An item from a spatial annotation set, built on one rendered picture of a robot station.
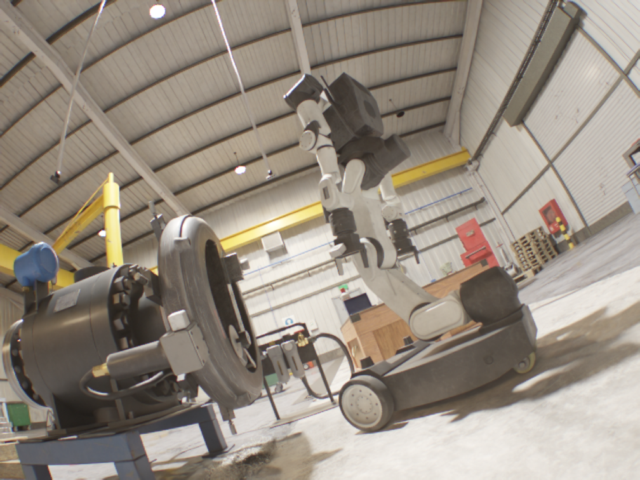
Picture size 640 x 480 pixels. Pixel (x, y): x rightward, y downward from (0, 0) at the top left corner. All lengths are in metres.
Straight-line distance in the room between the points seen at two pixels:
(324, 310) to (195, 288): 11.12
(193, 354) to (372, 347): 1.22
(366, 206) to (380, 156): 0.21
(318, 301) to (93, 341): 11.16
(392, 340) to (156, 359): 1.36
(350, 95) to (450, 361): 1.09
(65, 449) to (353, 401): 0.98
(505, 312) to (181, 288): 0.97
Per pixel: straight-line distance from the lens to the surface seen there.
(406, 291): 1.19
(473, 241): 4.71
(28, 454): 1.33
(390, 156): 1.27
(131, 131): 10.88
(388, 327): 1.88
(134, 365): 0.89
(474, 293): 1.08
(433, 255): 12.73
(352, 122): 1.36
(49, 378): 1.36
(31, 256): 1.46
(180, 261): 0.95
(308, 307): 12.00
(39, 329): 1.37
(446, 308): 1.08
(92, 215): 6.41
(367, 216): 1.27
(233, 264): 1.26
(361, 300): 2.06
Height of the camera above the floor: 0.31
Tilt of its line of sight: 20 degrees up
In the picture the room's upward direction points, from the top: 21 degrees counter-clockwise
